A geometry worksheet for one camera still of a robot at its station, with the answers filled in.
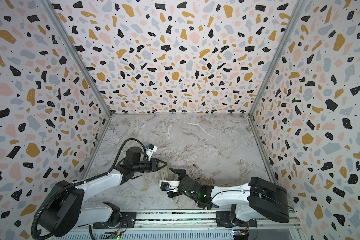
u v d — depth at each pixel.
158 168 0.78
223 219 0.74
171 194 0.69
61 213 0.41
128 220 0.73
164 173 0.80
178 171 0.71
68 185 0.44
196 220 0.76
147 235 0.70
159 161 0.79
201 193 0.61
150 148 0.80
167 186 0.64
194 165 0.95
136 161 0.69
